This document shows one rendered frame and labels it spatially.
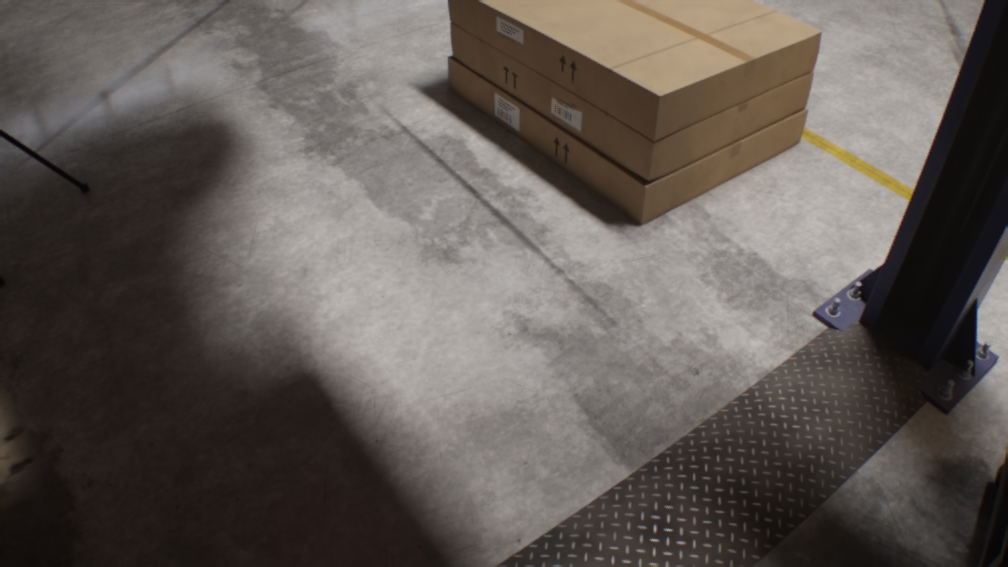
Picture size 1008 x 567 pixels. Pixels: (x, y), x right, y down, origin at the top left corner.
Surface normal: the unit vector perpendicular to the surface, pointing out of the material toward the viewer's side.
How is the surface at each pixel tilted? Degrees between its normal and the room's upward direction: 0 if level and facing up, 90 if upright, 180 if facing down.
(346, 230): 0
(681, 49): 0
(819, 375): 0
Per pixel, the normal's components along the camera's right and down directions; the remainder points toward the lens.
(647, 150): -0.77, 0.35
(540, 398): -0.01, -0.73
